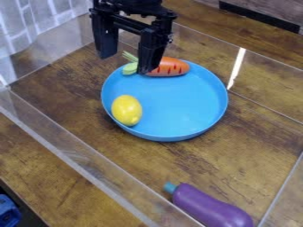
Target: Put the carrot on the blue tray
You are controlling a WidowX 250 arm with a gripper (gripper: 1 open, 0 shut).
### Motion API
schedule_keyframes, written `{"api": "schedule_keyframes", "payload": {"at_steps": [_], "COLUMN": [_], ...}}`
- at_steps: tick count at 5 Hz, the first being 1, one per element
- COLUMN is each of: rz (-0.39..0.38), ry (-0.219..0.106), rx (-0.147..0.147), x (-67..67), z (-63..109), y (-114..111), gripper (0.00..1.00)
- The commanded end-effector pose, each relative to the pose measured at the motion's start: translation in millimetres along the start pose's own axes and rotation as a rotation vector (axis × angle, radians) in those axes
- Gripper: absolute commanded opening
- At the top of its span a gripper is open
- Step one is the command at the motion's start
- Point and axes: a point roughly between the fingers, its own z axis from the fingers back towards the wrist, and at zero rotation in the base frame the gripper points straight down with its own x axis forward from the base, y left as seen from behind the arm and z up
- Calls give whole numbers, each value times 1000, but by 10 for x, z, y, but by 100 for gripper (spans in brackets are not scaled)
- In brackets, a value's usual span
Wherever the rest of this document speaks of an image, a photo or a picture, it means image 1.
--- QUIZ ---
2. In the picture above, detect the blue round tray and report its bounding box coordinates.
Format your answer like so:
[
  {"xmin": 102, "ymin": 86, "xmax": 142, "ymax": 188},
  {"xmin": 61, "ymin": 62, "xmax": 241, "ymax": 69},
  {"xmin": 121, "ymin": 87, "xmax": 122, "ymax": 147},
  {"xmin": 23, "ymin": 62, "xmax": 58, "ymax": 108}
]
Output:
[{"xmin": 100, "ymin": 63, "xmax": 228, "ymax": 142}]

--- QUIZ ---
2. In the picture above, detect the orange toy carrot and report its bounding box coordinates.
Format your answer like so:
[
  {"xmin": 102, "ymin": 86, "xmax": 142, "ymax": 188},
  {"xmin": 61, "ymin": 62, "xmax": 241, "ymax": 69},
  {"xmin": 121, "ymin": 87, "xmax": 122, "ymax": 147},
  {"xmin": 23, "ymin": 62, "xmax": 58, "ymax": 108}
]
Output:
[{"xmin": 121, "ymin": 51, "xmax": 190, "ymax": 77}]

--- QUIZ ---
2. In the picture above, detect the purple toy eggplant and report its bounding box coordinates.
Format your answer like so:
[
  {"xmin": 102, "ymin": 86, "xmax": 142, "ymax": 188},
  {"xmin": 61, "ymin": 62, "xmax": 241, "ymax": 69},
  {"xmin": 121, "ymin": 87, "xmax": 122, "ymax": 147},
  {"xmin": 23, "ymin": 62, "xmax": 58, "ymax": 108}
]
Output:
[{"xmin": 162, "ymin": 182, "xmax": 253, "ymax": 227}]

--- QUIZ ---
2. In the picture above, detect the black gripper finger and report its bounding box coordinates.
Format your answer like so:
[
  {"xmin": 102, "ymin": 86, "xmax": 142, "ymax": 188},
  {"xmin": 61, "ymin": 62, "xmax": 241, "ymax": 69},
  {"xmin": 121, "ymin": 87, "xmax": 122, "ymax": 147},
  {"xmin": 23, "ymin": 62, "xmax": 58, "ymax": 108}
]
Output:
[
  {"xmin": 90, "ymin": 14, "xmax": 118, "ymax": 59},
  {"xmin": 137, "ymin": 27, "xmax": 172, "ymax": 74}
]

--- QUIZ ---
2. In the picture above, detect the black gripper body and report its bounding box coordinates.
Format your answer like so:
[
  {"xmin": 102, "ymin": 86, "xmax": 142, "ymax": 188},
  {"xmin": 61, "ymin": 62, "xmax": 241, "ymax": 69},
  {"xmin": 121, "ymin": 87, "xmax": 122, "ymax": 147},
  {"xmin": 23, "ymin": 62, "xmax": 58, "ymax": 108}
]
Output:
[{"xmin": 89, "ymin": 0, "xmax": 176, "ymax": 32}]

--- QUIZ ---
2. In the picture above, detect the yellow toy lemon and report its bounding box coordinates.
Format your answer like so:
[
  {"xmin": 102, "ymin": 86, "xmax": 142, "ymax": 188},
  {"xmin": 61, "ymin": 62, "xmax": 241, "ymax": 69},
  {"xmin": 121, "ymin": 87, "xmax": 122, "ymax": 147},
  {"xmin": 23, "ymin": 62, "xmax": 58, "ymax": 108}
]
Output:
[{"xmin": 110, "ymin": 95, "xmax": 142, "ymax": 127}]

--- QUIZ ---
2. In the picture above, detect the blue object at corner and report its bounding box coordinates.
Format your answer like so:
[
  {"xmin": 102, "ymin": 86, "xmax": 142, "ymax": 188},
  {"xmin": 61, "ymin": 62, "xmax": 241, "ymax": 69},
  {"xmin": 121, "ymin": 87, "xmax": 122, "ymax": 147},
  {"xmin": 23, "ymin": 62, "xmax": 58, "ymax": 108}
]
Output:
[{"xmin": 0, "ymin": 194, "xmax": 21, "ymax": 227}]

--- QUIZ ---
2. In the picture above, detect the clear acrylic enclosure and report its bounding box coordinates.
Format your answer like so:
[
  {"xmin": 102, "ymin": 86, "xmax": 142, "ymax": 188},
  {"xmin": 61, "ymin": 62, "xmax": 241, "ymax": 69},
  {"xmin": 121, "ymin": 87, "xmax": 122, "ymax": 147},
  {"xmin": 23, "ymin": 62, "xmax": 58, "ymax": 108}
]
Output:
[{"xmin": 0, "ymin": 0, "xmax": 303, "ymax": 227}]

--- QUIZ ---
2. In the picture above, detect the white sheer curtain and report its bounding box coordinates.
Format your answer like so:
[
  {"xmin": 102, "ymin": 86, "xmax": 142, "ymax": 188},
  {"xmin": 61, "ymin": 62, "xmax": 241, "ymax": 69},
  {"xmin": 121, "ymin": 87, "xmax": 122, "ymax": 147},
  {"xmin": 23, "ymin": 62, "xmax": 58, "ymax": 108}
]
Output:
[{"xmin": 0, "ymin": 0, "xmax": 94, "ymax": 57}]

